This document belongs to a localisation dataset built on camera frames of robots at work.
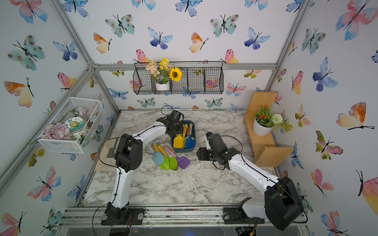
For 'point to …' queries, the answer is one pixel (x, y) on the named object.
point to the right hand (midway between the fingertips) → (201, 152)
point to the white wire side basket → (90, 110)
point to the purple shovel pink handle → (183, 162)
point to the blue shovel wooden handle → (189, 143)
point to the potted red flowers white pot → (266, 122)
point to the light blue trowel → (157, 157)
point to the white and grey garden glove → (107, 161)
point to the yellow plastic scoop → (179, 141)
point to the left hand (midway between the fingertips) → (182, 127)
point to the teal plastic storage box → (183, 150)
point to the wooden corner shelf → (265, 152)
